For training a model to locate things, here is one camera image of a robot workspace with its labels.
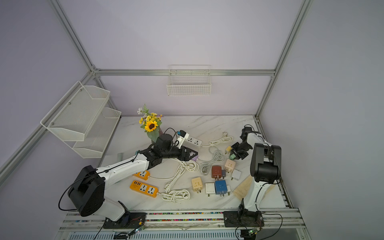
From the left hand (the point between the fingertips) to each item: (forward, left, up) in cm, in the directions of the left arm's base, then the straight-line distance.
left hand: (193, 153), depth 79 cm
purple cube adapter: (-5, -18, -15) cm, 24 cm away
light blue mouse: (+6, +48, -15) cm, 50 cm away
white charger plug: (-14, -9, -15) cm, 22 cm away
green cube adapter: (+5, -24, -13) cm, 28 cm away
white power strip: (+18, +1, -14) cm, 22 cm away
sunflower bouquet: (+14, +24, +9) cm, 29 cm away
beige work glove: (-14, -28, -18) cm, 36 cm away
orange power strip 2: (-6, +28, -14) cm, 32 cm away
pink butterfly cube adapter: (-1, -22, -12) cm, 25 cm away
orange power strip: (-14, +27, -15) cm, 34 cm away
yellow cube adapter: (+12, -24, -15) cm, 30 cm away
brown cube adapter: (-5, -13, -13) cm, 19 cm away
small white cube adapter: (-5, -26, -16) cm, 31 cm away
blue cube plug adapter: (-14, -15, -12) cm, 24 cm away
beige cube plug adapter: (-13, -2, -11) cm, 17 cm away
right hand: (+7, -25, -15) cm, 30 cm away
